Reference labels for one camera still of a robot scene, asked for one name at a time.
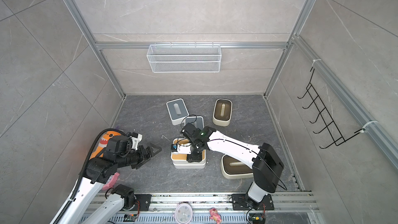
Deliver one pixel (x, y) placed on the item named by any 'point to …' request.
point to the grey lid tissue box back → (178, 111)
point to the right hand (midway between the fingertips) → (192, 153)
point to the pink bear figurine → (215, 215)
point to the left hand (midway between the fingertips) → (158, 151)
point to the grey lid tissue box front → (198, 121)
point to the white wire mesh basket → (184, 58)
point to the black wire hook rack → (331, 129)
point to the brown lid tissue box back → (222, 112)
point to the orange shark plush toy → (103, 143)
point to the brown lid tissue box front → (232, 168)
